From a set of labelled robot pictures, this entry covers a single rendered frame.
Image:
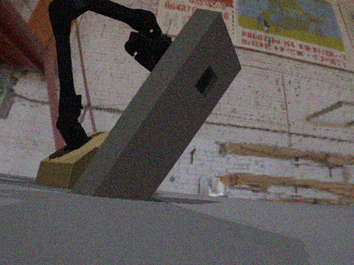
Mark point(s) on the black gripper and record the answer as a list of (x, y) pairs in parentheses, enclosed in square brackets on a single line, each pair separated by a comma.
[(147, 56)]

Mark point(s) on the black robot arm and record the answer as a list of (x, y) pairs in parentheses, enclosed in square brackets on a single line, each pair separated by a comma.
[(61, 13)]

